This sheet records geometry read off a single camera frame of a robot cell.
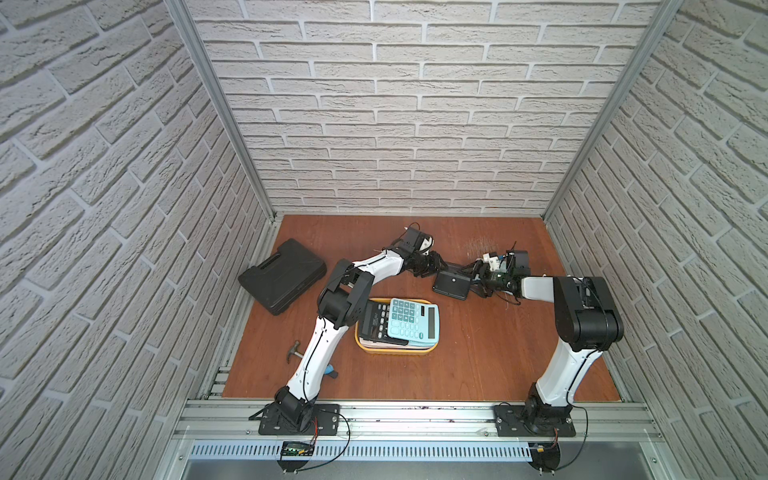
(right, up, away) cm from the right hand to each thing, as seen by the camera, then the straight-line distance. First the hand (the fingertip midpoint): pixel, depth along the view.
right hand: (464, 275), depth 97 cm
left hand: (-9, +5, +5) cm, 11 cm away
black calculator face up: (-29, -12, -16) cm, 35 cm away
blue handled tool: (-41, -24, -18) cm, 51 cm away
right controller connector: (+12, -40, -28) cm, 50 cm away
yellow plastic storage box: (-14, -18, -17) cm, 29 cm away
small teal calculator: (-17, -12, -16) cm, 26 cm away
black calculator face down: (-4, -3, 0) cm, 5 cm away
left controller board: (-48, -42, -26) cm, 69 cm away
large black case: (-60, -1, -2) cm, 60 cm away
